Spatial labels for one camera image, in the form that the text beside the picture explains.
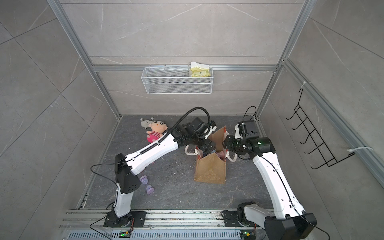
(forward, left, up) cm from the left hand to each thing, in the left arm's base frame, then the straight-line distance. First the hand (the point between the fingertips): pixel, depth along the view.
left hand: (212, 141), depth 77 cm
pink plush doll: (+23, +35, -16) cm, 44 cm away
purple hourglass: (-17, +35, -19) cm, 43 cm away
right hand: (-3, -8, +1) cm, 8 cm away
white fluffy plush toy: (+31, +46, -19) cm, 59 cm away
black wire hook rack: (-3, -45, +10) cm, 46 cm away
